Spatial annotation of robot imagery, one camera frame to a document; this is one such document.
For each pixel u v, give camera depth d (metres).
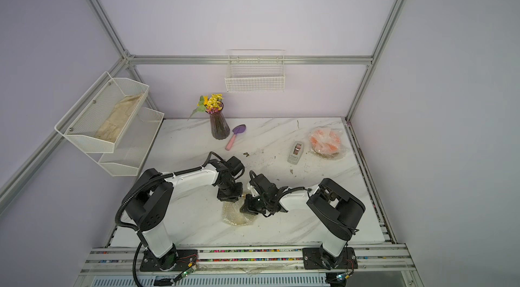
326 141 1.01
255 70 0.94
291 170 0.98
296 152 1.01
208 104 0.93
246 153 1.05
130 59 0.93
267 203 0.70
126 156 0.90
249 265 0.73
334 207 0.48
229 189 0.77
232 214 0.83
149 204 0.46
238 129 1.14
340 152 1.01
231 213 0.84
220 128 1.05
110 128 0.76
